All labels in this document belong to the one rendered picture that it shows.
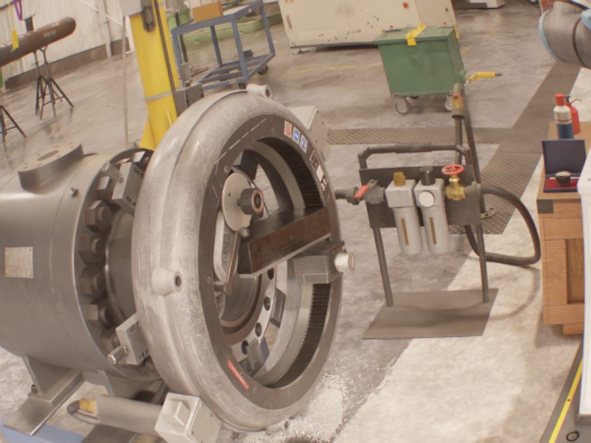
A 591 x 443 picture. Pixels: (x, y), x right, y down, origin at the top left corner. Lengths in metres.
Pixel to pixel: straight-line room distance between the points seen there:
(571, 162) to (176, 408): 1.42
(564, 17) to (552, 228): 0.70
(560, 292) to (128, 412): 1.33
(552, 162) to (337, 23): 5.95
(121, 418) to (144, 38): 3.95
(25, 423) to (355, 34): 6.53
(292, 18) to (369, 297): 5.93
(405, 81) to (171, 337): 3.71
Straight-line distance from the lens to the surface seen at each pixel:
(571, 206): 2.14
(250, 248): 1.54
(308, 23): 8.31
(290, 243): 1.70
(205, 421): 1.50
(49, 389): 2.17
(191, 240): 1.41
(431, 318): 2.56
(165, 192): 1.42
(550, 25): 1.84
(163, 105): 5.31
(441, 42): 4.83
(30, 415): 2.13
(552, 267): 2.23
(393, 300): 2.72
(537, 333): 2.38
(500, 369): 2.24
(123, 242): 1.73
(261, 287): 1.88
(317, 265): 1.75
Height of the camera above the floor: 1.27
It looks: 22 degrees down
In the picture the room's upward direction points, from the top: 13 degrees counter-clockwise
